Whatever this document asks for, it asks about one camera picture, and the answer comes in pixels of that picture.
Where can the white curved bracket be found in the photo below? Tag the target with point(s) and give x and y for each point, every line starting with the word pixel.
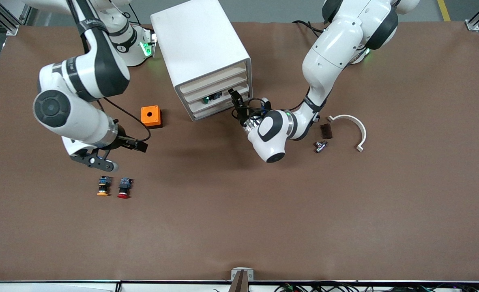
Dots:
pixel 361 129

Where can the red push button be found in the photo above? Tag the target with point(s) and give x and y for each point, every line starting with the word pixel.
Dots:
pixel 124 188

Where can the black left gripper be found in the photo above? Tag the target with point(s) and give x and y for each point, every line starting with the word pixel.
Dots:
pixel 243 118

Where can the gray camera mount bracket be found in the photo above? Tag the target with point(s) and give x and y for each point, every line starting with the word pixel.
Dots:
pixel 242 275

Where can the green push button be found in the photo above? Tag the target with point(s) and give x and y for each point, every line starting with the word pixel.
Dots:
pixel 211 98

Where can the orange button enclosure box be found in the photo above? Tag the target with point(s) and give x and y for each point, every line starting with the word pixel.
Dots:
pixel 150 114

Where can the yellow push button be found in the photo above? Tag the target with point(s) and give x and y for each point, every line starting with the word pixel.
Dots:
pixel 103 186

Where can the silver key switch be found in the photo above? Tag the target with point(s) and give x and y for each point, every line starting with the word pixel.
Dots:
pixel 321 147

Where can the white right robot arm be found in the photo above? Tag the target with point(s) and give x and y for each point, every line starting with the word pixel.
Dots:
pixel 81 73

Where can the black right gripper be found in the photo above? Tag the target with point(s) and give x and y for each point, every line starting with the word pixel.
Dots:
pixel 122 140

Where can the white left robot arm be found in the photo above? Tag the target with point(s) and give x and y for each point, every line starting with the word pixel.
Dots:
pixel 336 44

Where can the brown terminal block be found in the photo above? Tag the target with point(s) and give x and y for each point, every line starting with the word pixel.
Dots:
pixel 327 131

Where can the white drawer cabinet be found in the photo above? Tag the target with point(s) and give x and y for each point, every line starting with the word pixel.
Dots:
pixel 194 40

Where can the white plastic drawer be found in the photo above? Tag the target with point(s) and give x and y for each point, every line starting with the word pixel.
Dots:
pixel 213 79
pixel 215 109
pixel 215 87
pixel 223 97

